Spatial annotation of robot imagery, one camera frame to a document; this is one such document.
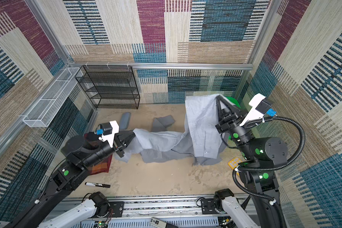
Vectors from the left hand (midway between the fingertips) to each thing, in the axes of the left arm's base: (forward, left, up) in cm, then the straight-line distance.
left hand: (136, 129), depth 54 cm
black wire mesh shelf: (+58, +33, -26) cm, 72 cm away
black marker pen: (-8, +28, -41) cm, 50 cm away
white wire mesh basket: (+15, +51, -8) cm, 54 cm away
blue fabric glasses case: (+36, +21, -39) cm, 57 cm away
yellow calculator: (+2, -51, -41) cm, 65 cm away
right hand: (+1, -27, +14) cm, 30 cm away
